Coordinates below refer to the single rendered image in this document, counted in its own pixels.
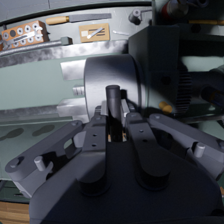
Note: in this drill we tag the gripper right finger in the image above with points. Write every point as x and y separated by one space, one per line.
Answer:
141 141

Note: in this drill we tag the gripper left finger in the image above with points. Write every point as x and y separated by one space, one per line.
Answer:
94 141

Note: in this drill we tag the dark grey chuck key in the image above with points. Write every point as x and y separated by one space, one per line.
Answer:
113 100

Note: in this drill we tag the grey round lathe chuck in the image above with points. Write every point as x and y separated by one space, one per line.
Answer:
104 70

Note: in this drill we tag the grey steel chuck jaw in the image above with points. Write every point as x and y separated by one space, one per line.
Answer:
72 108
79 90
73 69

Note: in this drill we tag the brass pin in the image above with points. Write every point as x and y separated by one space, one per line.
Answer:
166 107

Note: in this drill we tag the dark toothed gear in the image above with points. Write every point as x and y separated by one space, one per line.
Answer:
183 89

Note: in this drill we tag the green lathe body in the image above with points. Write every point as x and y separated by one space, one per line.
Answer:
27 83

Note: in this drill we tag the dark grey lathe tray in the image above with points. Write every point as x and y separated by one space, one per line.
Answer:
55 27

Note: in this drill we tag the grey cylinder holder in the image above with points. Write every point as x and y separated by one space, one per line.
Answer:
134 15

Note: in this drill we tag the silver flat tool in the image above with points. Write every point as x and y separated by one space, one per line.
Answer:
95 32

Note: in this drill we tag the silver scriber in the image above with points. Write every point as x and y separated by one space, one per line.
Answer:
121 33

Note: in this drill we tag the grey threaded rod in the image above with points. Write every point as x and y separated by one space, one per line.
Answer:
37 47

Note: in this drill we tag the silver socket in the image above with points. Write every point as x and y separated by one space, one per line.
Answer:
19 31
16 44
30 40
23 42
6 35
27 28
35 26
38 38

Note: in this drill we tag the brown wooden socket block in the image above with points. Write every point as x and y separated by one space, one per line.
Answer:
43 35

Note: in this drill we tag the silver open-end wrench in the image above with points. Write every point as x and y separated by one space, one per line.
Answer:
24 37

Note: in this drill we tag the brass rod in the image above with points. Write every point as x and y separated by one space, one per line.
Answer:
204 22

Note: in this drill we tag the red can with grey top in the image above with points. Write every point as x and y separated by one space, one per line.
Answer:
172 9

